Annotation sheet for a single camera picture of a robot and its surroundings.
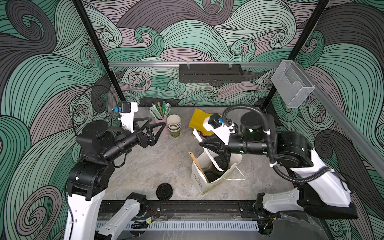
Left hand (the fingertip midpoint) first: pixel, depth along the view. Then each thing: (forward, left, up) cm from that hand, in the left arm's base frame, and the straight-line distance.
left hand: (157, 119), depth 51 cm
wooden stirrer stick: (-6, -14, -22) cm, 27 cm away
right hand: (-7, -15, -4) cm, 17 cm away
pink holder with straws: (+32, +8, -32) cm, 46 cm away
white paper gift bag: (-14, -16, -26) cm, 33 cm away
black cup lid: (-8, -22, -34) cm, 41 cm away
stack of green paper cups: (+23, -2, -33) cm, 40 cm away
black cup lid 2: (-1, -29, -35) cm, 46 cm away
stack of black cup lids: (-12, +2, -44) cm, 46 cm away
